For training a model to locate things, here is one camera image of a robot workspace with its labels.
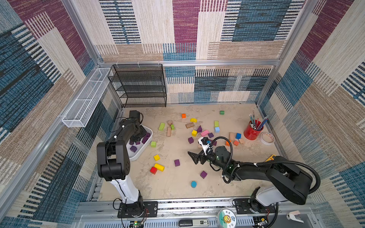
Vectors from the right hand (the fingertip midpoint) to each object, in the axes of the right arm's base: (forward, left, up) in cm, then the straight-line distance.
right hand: (195, 148), depth 84 cm
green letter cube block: (+22, +15, -9) cm, 28 cm away
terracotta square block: (+10, -29, -12) cm, 32 cm away
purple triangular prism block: (+19, -4, -8) cm, 21 cm away
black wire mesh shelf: (+49, +40, +9) cm, 64 cm away
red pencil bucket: (+12, -37, 0) cm, 39 cm away
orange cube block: (+34, +7, -11) cm, 36 cm away
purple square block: (+16, -12, -10) cm, 22 cm away
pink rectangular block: (+17, -8, -10) cm, 21 cm away
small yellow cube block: (-1, +24, -10) cm, 26 cm away
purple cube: (+5, +40, -8) cm, 41 cm away
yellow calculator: (-3, -47, -10) cm, 48 cm away
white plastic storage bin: (0, +39, -7) cm, 40 cm away
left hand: (+12, +34, -4) cm, 37 cm away
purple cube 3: (-12, -4, -9) cm, 16 cm away
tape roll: (+12, -51, -11) cm, 53 cm away
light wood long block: (+18, +18, -9) cm, 26 cm away
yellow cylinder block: (-8, +22, -8) cm, 24 cm away
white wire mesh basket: (+8, +57, +24) cm, 63 cm away
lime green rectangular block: (+26, -17, -10) cm, 33 cm away
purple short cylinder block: (+11, +32, -5) cm, 34 cm away
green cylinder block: (+37, -24, -10) cm, 45 cm away
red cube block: (-9, +25, -10) cm, 28 cm away
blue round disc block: (-17, +2, -10) cm, 20 cm away
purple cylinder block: (+8, +41, -6) cm, 42 cm away
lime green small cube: (+8, +27, -9) cm, 30 cm away
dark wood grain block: (+25, +3, -10) cm, 27 cm away
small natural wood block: (+26, +17, -8) cm, 32 cm away
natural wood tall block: (+14, -26, -9) cm, 31 cm away
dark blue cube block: (+14, -31, -10) cm, 35 cm away
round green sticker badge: (-34, -12, -2) cm, 36 cm away
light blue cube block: (+19, -16, -8) cm, 26 cm away
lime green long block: (+22, +23, -8) cm, 33 cm away
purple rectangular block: (+9, +38, -8) cm, 39 cm away
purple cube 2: (-5, +11, -8) cm, 15 cm away
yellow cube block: (+16, 0, -8) cm, 17 cm away
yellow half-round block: (+30, 0, -10) cm, 31 cm away
